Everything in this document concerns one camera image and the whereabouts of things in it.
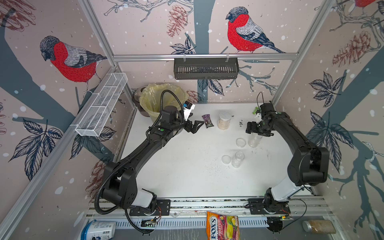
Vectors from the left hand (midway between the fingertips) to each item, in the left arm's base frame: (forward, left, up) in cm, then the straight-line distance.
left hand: (199, 115), depth 78 cm
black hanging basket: (+42, -5, +2) cm, 43 cm away
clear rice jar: (-4, -34, -19) cm, 39 cm away
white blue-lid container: (-48, +45, -20) cm, 69 cm away
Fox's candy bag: (-47, -10, -23) cm, 53 cm away
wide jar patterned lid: (+10, -17, -17) cm, 26 cm away
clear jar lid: (-1, -28, -27) cm, 39 cm away
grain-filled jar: (-47, -53, -21) cm, 74 cm away
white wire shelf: (+4, +53, +4) cm, 54 cm away
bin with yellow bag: (+16, +30, -2) cm, 34 cm away
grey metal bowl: (+26, +44, -10) cm, 52 cm away
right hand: (+1, -33, -15) cm, 36 cm away
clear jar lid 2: (-13, -17, -27) cm, 34 cm away
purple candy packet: (+16, -6, -25) cm, 30 cm away
